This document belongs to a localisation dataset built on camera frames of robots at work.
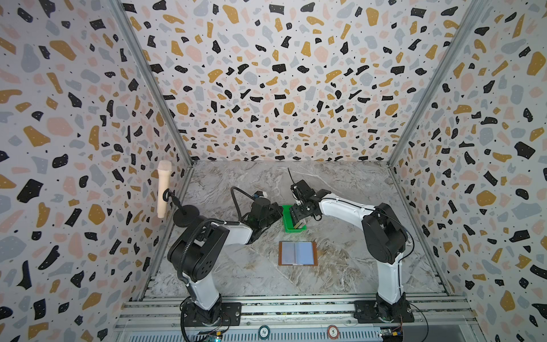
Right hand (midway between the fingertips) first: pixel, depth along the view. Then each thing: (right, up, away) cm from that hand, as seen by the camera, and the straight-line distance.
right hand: (303, 210), depth 97 cm
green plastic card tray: (-7, -5, 0) cm, 9 cm away
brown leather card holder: (-3, -17, -9) cm, 19 cm away
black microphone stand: (-55, -2, +1) cm, 55 cm away
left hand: (-6, +2, -4) cm, 8 cm away
